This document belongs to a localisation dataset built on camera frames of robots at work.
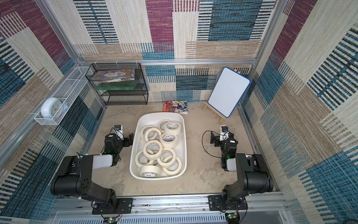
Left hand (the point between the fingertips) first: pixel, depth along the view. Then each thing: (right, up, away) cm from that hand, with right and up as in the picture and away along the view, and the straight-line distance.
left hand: (125, 133), depth 94 cm
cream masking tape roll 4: (+12, -2, -1) cm, 12 cm away
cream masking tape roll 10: (+21, -17, -20) cm, 34 cm away
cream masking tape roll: (+32, +4, +5) cm, 32 cm away
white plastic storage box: (+17, +9, +10) cm, 22 cm away
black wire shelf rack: (+2, +28, +24) cm, 38 cm away
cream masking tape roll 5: (+30, -4, -5) cm, 30 cm away
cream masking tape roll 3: (+20, +3, -1) cm, 20 cm away
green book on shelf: (-6, +32, -1) cm, 33 cm away
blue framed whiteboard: (+67, +27, -6) cm, 73 cm away
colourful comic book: (+37, +19, +21) cm, 46 cm away
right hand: (+63, +3, -3) cm, 63 cm away
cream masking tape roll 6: (+18, -11, -14) cm, 25 cm away
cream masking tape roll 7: (+29, -16, -14) cm, 36 cm away
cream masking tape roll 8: (+19, -15, -13) cm, 28 cm away
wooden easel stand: (+67, +11, +8) cm, 68 cm away
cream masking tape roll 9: (+33, -21, -12) cm, 41 cm away
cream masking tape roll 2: (+23, +5, +9) cm, 25 cm away
